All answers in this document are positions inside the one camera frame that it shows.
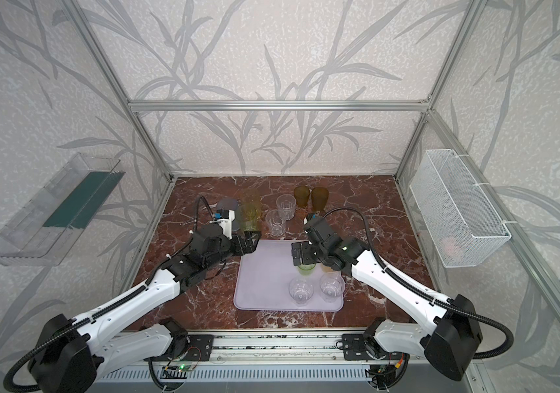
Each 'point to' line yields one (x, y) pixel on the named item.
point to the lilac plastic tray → (264, 277)
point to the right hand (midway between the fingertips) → (303, 248)
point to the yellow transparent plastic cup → (324, 269)
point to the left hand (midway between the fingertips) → (253, 235)
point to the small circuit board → (183, 368)
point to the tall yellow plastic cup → (250, 195)
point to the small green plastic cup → (306, 269)
